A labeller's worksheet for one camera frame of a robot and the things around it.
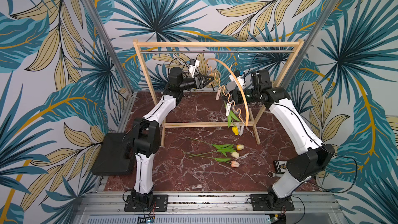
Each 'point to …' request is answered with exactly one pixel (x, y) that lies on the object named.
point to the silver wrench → (271, 174)
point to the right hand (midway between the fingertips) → (223, 97)
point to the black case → (115, 156)
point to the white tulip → (234, 154)
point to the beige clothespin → (218, 94)
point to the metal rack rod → (216, 52)
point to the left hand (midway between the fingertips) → (212, 79)
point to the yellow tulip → (231, 116)
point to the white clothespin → (228, 105)
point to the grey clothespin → (241, 129)
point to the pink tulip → (233, 164)
